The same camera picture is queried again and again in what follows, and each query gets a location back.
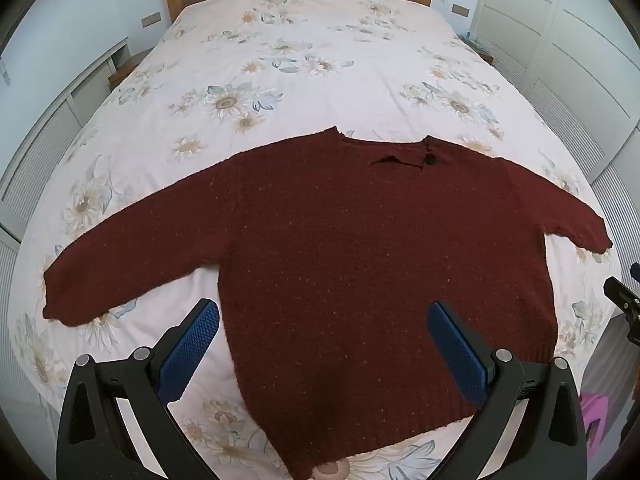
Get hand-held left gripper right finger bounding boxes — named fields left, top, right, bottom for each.
left=426, top=300, right=588, bottom=480

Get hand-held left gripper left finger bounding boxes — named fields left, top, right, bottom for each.
left=56, top=298, right=221, bottom=480

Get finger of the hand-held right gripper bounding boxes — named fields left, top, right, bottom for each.
left=603, top=276, right=640, bottom=346

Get dark red knitted sweater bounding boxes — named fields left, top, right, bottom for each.
left=42, top=127, right=613, bottom=480

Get floral white bedspread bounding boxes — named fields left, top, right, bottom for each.
left=7, top=0, right=623, bottom=480

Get wooden nightstand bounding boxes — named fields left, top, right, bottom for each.
left=457, top=35, right=496, bottom=66
left=107, top=47, right=156, bottom=86

